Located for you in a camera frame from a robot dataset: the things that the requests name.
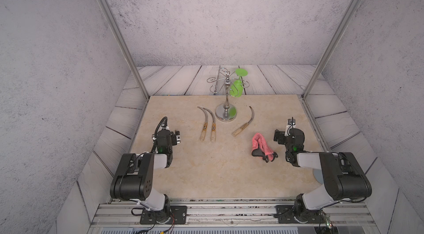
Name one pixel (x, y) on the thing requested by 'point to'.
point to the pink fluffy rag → (258, 141)
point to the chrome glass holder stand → (227, 112)
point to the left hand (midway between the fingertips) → (169, 131)
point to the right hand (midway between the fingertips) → (287, 129)
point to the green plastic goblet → (236, 88)
